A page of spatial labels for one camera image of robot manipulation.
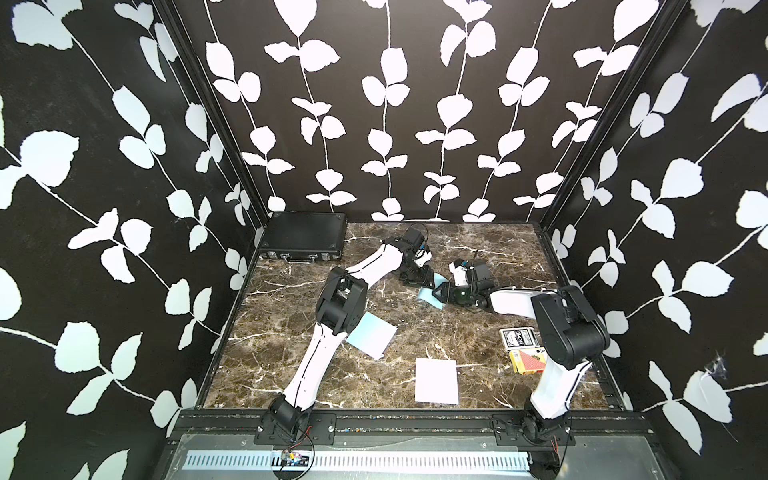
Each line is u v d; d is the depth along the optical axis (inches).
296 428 25.1
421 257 36.4
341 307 24.6
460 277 35.2
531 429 25.6
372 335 35.7
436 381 32.4
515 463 27.6
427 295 37.6
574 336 19.6
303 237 49.8
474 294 30.8
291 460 27.9
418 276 35.6
